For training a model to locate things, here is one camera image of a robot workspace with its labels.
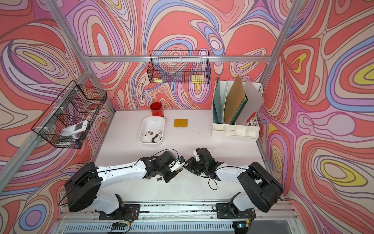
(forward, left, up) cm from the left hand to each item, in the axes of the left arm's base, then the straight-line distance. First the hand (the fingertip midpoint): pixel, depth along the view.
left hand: (176, 174), depth 83 cm
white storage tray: (+32, +20, -1) cm, 38 cm away
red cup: (+46, +17, +7) cm, 50 cm away
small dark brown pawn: (+31, +21, -2) cm, 37 cm away
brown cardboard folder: (+46, -39, +17) cm, 63 cm away
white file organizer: (+30, -51, 0) cm, 59 cm away
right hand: (+2, -4, 0) cm, 5 cm away
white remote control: (+11, +46, +29) cm, 55 cm away
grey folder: (+33, -46, +27) cm, 63 cm away
